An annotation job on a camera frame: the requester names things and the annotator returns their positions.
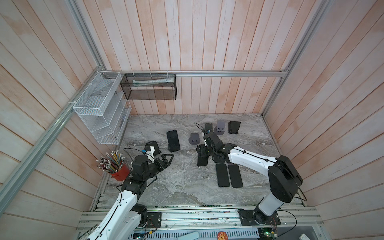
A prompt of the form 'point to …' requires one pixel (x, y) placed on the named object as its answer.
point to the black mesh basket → (149, 86)
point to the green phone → (202, 161)
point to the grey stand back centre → (194, 139)
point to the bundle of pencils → (111, 162)
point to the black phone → (222, 175)
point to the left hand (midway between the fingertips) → (170, 160)
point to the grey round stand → (208, 126)
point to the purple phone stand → (219, 129)
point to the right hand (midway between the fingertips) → (200, 147)
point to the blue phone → (173, 140)
